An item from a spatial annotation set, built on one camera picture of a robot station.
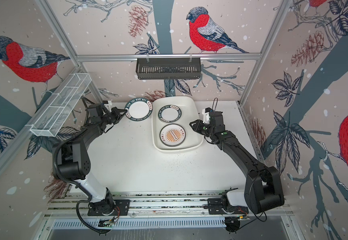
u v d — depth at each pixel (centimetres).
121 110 90
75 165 48
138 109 95
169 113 113
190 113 115
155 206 75
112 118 82
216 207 73
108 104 86
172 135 100
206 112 77
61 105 78
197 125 73
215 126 64
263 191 41
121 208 73
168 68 106
